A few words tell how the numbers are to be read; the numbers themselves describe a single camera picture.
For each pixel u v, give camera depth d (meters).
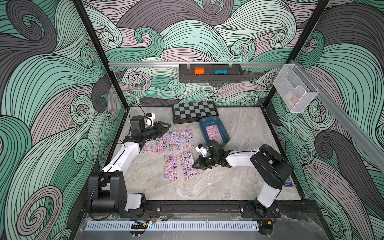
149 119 0.71
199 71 0.93
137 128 0.65
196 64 0.95
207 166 0.80
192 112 1.12
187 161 0.88
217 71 0.95
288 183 0.81
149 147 0.97
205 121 1.10
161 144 0.98
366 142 0.52
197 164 0.83
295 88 0.76
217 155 0.73
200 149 0.85
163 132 0.76
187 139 1.00
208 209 0.74
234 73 0.95
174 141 0.99
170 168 0.87
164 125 0.78
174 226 0.70
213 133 1.03
